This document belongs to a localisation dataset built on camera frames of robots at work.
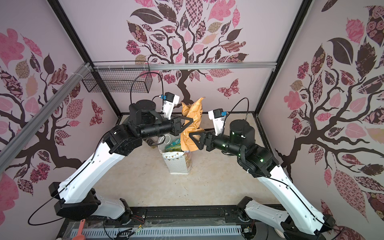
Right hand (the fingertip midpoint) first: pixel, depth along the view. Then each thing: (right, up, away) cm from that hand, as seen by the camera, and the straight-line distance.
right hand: (195, 132), depth 56 cm
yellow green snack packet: (-12, -9, +27) cm, 31 cm away
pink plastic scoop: (-54, -49, +12) cm, 74 cm away
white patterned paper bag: (-9, -16, +18) cm, 26 cm away
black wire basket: (-40, +35, +39) cm, 66 cm away
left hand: (-1, +3, 0) cm, 4 cm away
